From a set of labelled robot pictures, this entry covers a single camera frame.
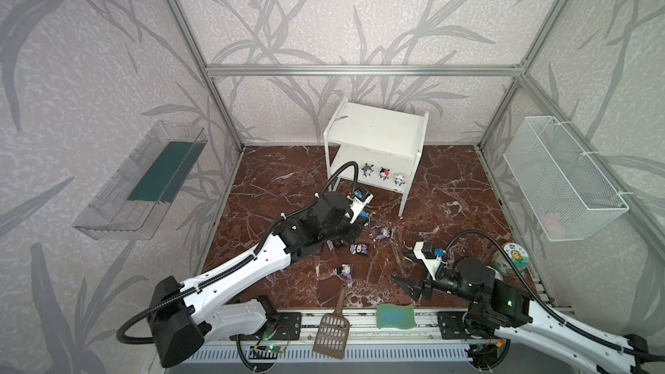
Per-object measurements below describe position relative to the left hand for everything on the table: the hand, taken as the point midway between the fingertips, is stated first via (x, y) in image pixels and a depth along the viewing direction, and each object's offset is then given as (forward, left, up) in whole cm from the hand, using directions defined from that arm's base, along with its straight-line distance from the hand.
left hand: (367, 209), depth 73 cm
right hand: (-12, -8, -4) cm, 15 cm away
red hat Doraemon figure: (+16, -7, -4) cm, 18 cm away
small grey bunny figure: (+17, -1, -3) cm, 17 cm away
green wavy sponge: (-23, -11, -23) cm, 34 cm away
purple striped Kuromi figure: (-11, +6, -20) cm, 23 cm away
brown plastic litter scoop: (-29, +9, -19) cm, 36 cm away
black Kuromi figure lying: (-3, +11, -20) cm, 23 cm away
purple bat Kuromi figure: (-4, +2, -20) cm, 20 cm away
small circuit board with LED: (-32, +25, -21) cm, 46 cm away
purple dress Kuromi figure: (+2, -6, -20) cm, 21 cm away
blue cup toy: (-1, +1, -1) cm, 1 cm away
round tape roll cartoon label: (-8, -48, -14) cm, 51 cm away
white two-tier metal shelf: (+17, -6, +9) cm, 20 cm away
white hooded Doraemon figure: (+13, -11, -4) cm, 18 cm away
